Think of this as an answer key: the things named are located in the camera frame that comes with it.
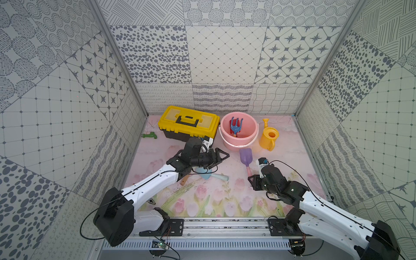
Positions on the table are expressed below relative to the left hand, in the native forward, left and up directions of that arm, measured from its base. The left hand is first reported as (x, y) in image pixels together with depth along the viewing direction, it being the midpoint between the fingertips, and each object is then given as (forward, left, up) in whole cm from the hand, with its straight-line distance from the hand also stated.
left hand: (226, 153), depth 74 cm
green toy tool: (+26, +49, -20) cm, 59 cm away
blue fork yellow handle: (+27, -8, -13) cm, 31 cm away
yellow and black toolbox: (+23, +27, -5) cm, 36 cm away
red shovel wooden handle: (+25, -5, -14) cm, 29 cm away
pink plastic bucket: (+22, -15, -10) cm, 29 cm away
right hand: (-6, -13, -15) cm, 21 cm away
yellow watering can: (+18, -25, -13) cm, 34 cm away
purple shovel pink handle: (+5, -12, -12) cm, 17 cm away
